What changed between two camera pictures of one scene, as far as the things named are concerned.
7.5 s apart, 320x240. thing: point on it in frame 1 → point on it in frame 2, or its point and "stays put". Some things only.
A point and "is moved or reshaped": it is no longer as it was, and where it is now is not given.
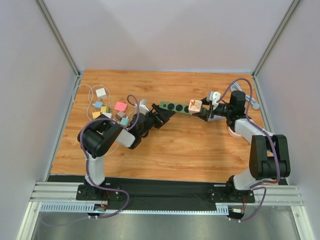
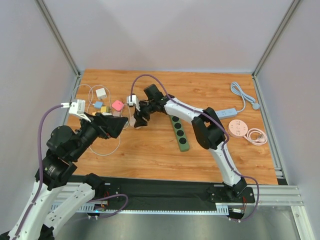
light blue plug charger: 98,104 stays put
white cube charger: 101,93 stays put
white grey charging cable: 125,138 → 119,138
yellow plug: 103,109 stays put
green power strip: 177,107 is moved or reshaped
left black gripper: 155,116 → 100,125
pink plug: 120,106 is moved or reshaped
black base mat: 160,195 stays put
